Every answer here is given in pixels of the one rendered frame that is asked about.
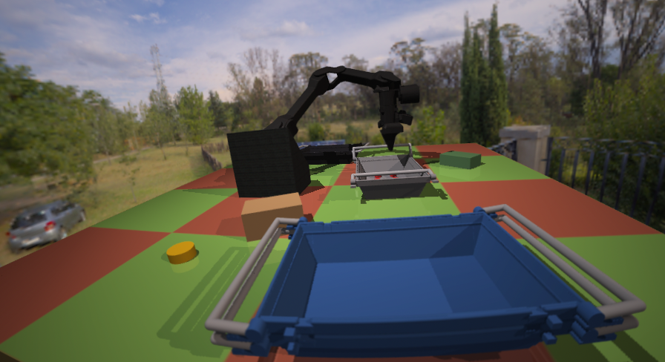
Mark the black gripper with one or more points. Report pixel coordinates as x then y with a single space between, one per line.
390 128

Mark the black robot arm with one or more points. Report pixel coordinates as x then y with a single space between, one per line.
384 82

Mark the orange short cylinder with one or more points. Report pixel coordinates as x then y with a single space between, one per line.
181 252

